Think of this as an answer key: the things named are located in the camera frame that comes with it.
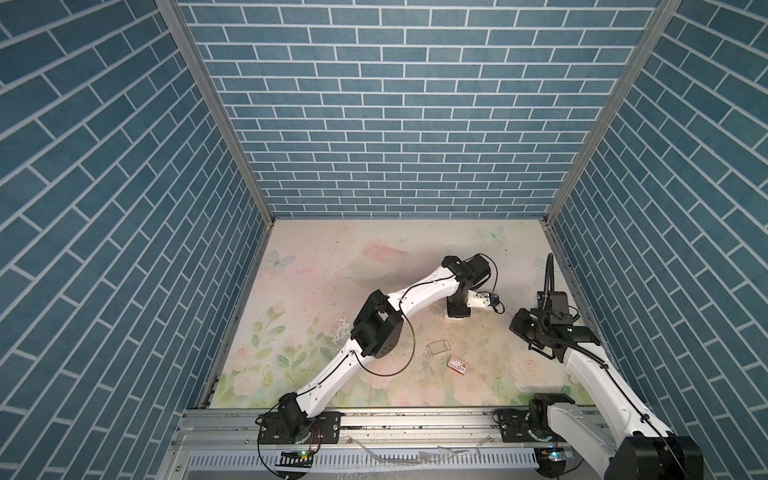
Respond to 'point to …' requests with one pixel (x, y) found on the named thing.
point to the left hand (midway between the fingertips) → (459, 309)
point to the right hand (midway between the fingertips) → (510, 318)
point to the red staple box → (457, 365)
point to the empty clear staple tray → (438, 346)
